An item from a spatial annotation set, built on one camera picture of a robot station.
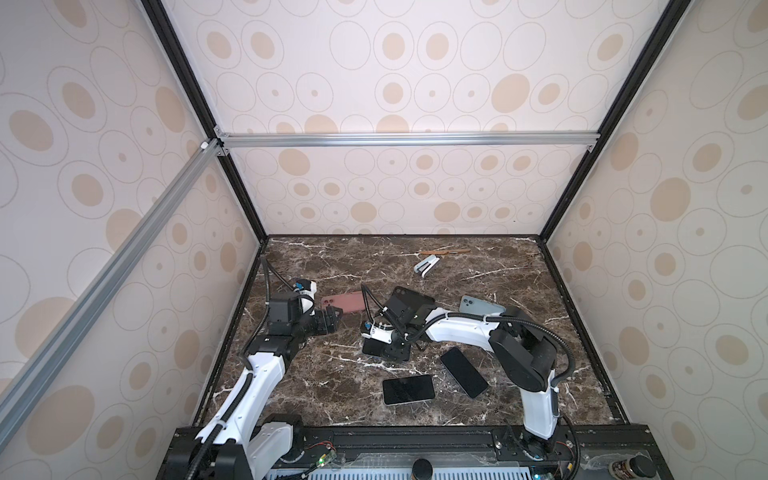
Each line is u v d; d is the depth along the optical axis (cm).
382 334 81
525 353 50
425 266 108
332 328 74
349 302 100
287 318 62
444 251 116
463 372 86
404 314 73
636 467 63
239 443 41
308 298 67
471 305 100
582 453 71
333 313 75
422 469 63
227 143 90
